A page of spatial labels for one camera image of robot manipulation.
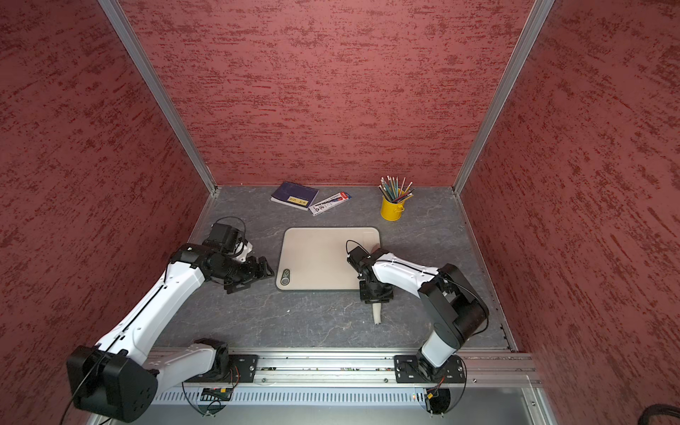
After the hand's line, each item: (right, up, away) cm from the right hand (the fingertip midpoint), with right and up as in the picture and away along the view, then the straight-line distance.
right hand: (375, 305), depth 86 cm
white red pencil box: (-18, +35, +28) cm, 48 cm away
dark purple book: (-34, +38, +32) cm, 60 cm away
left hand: (-35, +9, -9) cm, 38 cm away
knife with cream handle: (0, -1, -3) cm, 3 cm away
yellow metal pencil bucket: (+8, +31, +19) cm, 37 cm away
